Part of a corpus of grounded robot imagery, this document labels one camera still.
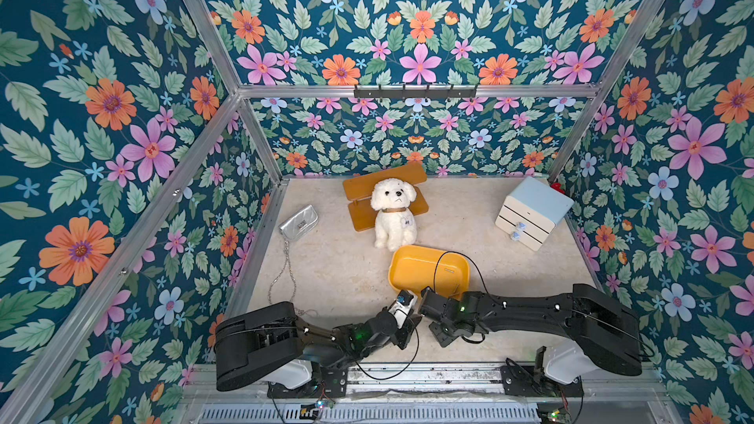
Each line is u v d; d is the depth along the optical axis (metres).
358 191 1.00
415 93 0.93
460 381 0.75
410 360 0.68
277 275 0.93
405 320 0.72
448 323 0.64
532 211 0.91
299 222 0.99
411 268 0.93
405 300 0.72
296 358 0.45
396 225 0.91
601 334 0.43
